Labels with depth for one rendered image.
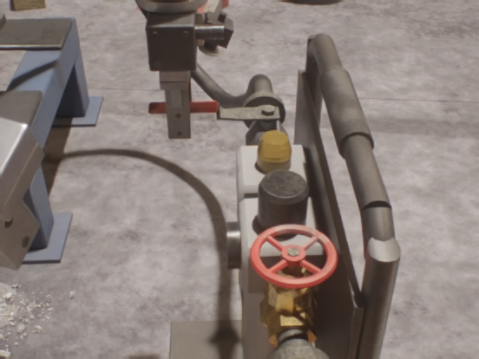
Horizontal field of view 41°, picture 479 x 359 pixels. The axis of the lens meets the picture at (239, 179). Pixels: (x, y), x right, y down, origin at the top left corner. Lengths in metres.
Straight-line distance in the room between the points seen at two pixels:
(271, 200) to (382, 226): 0.13
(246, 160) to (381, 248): 0.26
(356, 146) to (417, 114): 1.18
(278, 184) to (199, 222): 0.74
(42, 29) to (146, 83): 0.39
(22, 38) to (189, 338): 0.78
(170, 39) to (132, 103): 1.08
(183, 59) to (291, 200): 0.19
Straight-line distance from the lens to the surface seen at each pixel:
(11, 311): 1.21
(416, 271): 1.26
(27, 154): 0.24
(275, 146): 0.66
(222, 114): 0.76
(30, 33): 1.54
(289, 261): 0.52
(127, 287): 1.20
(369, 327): 0.52
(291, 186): 0.59
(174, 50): 0.65
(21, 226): 0.31
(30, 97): 1.27
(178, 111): 0.72
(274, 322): 0.56
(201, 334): 1.11
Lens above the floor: 0.87
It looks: 38 degrees down
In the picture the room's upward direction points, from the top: straight up
